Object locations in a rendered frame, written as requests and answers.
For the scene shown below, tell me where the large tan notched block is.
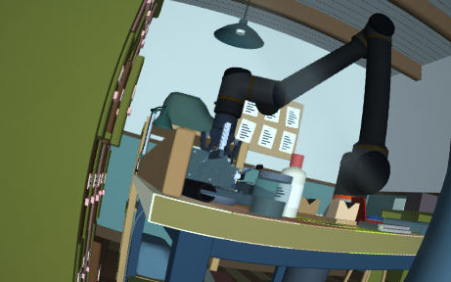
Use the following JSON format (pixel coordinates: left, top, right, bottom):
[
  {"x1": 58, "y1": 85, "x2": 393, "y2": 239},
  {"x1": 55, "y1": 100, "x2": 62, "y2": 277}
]
[{"x1": 324, "y1": 198, "x2": 362, "y2": 227}]

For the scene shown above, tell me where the olive book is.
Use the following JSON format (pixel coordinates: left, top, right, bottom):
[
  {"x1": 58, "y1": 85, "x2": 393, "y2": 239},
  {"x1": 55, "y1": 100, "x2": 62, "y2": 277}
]
[{"x1": 380, "y1": 209, "x2": 434, "y2": 225}]

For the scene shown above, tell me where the black-knobbed lever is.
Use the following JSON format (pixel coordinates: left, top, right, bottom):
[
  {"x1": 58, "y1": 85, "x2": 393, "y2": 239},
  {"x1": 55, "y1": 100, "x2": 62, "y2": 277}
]
[{"x1": 234, "y1": 163, "x2": 265, "y2": 182}]

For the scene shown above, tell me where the small tan notched block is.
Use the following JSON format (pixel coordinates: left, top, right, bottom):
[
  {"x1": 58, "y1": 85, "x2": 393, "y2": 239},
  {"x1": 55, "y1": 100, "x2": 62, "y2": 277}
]
[{"x1": 296, "y1": 196, "x2": 322, "y2": 217}]

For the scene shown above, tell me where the teal box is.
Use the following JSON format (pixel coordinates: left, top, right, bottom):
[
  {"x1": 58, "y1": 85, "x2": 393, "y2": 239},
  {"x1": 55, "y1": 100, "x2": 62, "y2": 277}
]
[{"x1": 365, "y1": 194, "x2": 409, "y2": 217}]

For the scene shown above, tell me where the dark curved paper bail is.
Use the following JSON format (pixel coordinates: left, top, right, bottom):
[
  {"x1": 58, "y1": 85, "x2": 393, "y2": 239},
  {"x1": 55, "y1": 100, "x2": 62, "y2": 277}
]
[{"x1": 200, "y1": 186, "x2": 239, "y2": 208}]

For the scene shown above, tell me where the olive green cabinet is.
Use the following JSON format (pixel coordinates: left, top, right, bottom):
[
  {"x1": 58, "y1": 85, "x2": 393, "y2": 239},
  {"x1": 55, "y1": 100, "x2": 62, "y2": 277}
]
[{"x1": 0, "y1": 0, "x2": 166, "y2": 282}]

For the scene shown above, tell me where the grey book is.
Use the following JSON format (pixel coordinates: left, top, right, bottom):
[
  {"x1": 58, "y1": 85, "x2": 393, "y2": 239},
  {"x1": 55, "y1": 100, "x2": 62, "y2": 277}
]
[{"x1": 357, "y1": 217, "x2": 430, "y2": 237}]

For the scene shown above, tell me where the teal rounded cover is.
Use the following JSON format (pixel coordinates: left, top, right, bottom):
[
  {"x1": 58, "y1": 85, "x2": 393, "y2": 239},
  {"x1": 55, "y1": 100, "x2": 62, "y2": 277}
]
[{"x1": 161, "y1": 91, "x2": 215, "y2": 133}]

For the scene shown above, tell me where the teal ceiling lamp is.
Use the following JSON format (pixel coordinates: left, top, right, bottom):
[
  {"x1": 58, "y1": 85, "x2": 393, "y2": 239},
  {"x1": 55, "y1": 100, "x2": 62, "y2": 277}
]
[{"x1": 213, "y1": 0, "x2": 266, "y2": 51}]

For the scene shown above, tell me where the teal desk lamp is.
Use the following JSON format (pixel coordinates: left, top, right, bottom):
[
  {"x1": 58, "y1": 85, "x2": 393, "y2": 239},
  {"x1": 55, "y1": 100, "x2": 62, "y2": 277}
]
[{"x1": 148, "y1": 105, "x2": 174, "y2": 131}]

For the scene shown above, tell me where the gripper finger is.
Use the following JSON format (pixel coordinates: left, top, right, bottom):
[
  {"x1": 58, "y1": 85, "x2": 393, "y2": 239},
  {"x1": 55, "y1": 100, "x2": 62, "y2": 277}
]
[
  {"x1": 200, "y1": 130, "x2": 215, "y2": 154},
  {"x1": 227, "y1": 139, "x2": 245, "y2": 162}
]

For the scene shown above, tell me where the grey-teal typewriter body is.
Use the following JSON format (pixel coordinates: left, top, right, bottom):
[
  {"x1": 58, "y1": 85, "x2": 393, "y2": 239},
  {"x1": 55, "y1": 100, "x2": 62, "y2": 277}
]
[{"x1": 183, "y1": 145, "x2": 258, "y2": 207}]

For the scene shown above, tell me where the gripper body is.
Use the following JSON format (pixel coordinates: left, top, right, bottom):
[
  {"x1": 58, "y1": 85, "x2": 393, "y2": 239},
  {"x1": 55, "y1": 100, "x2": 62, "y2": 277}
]
[{"x1": 209, "y1": 112, "x2": 237, "y2": 153}]

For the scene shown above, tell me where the blue round column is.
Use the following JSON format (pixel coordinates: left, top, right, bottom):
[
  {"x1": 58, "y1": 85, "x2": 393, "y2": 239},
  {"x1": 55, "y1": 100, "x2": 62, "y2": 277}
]
[{"x1": 402, "y1": 0, "x2": 451, "y2": 282}]

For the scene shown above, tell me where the black platen roller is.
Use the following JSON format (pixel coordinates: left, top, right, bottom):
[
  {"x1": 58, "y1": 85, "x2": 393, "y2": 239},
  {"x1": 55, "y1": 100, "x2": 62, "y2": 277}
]
[{"x1": 180, "y1": 177, "x2": 218, "y2": 204}]

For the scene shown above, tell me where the dark purple box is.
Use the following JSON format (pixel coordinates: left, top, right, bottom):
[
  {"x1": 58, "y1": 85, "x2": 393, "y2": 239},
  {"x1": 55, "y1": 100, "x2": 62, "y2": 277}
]
[{"x1": 404, "y1": 191, "x2": 440, "y2": 215}]

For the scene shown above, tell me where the teal jar with dark lid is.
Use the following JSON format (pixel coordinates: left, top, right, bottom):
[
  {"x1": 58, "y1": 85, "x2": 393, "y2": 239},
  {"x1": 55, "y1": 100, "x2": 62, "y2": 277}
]
[{"x1": 254, "y1": 170, "x2": 294, "y2": 206}]

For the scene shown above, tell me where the grey-teal round tin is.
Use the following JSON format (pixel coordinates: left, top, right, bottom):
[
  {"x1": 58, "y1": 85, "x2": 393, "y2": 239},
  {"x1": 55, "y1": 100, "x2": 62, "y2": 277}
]
[{"x1": 249, "y1": 194, "x2": 288, "y2": 219}]

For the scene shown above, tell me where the cork notice board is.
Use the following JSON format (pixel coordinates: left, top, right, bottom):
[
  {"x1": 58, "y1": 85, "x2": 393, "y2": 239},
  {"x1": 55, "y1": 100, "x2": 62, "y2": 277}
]
[{"x1": 234, "y1": 99, "x2": 305, "y2": 163}]

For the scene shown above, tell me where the white bottle with red cap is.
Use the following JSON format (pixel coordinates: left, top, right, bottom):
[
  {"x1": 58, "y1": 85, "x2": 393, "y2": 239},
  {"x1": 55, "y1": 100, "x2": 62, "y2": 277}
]
[{"x1": 280, "y1": 153, "x2": 308, "y2": 219}]

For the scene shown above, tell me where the red box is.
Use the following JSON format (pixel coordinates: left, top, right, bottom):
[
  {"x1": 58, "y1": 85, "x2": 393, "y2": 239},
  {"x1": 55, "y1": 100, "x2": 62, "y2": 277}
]
[{"x1": 351, "y1": 195, "x2": 369, "y2": 223}]

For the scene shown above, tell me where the blue-framed bench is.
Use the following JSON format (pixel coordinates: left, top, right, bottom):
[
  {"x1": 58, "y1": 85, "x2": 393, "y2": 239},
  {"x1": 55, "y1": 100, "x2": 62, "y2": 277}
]
[{"x1": 124, "y1": 171, "x2": 427, "y2": 282}]

